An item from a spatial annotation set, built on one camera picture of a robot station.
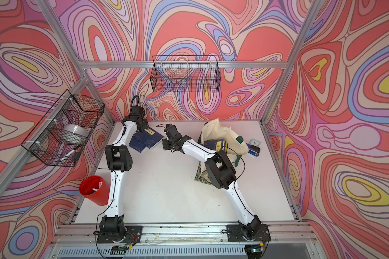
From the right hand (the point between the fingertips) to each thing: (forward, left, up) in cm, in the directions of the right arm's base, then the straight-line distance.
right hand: (167, 146), depth 98 cm
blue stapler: (-3, -54, -3) cm, 54 cm away
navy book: (-1, -31, +2) cm, 31 cm away
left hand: (+20, +20, -1) cm, 28 cm away
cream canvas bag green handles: (+6, -29, +7) cm, 30 cm away
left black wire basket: (-17, +46, +27) cm, 56 cm away
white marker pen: (-18, +40, +20) cm, 48 cm away
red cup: (-26, +34, 0) cm, 43 cm away
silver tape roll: (-12, +35, +27) cm, 46 cm away
